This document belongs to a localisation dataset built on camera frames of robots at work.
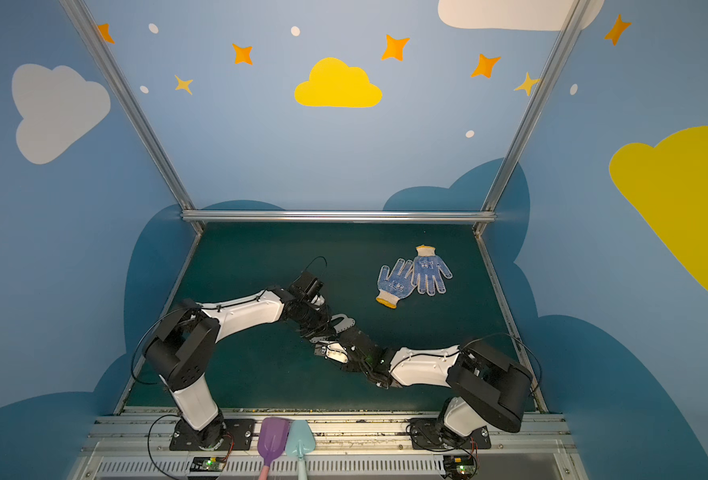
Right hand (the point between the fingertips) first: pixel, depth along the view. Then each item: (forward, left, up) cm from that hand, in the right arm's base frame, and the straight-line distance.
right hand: (345, 335), depth 88 cm
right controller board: (-30, -30, -5) cm, 43 cm away
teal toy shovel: (-27, +9, -2) cm, 29 cm away
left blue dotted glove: (+22, -15, -4) cm, 27 cm away
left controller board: (-33, +31, -4) cm, 45 cm away
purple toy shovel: (-27, +17, -3) cm, 32 cm away
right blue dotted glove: (+29, -28, -4) cm, 40 cm away
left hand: (+1, +1, +1) cm, 2 cm away
